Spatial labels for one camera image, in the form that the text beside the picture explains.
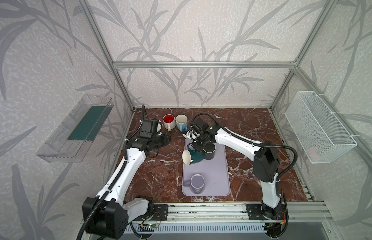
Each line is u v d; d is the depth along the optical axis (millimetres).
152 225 704
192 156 785
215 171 890
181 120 1017
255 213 726
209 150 857
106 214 377
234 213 750
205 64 963
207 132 628
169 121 1062
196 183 758
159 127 631
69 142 639
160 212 723
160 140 680
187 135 779
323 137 606
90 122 670
